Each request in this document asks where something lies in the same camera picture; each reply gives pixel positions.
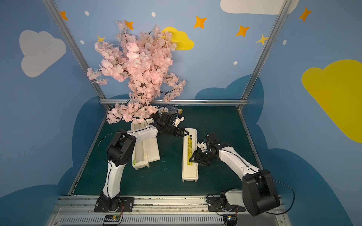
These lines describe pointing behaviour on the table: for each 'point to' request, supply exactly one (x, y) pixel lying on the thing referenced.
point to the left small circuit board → (112, 218)
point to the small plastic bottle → (179, 111)
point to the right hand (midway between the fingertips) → (196, 160)
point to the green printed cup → (172, 109)
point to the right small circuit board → (231, 221)
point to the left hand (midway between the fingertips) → (186, 130)
